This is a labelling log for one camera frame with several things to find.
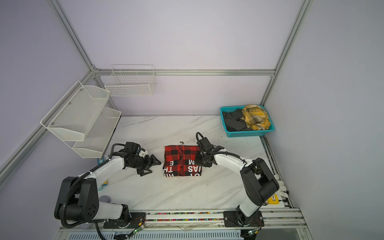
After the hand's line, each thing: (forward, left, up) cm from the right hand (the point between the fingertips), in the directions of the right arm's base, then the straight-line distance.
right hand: (195, 161), depth 89 cm
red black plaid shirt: (+1, +9, 0) cm, 9 cm away
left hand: (-5, +23, +2) cm, 23 cm away
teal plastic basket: (+22, -34, +1) cm, 40 cm away
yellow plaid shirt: (+32, -43, +6) cm, 54 cm away
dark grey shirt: (+30, -27, +3) cm, 40 cm away
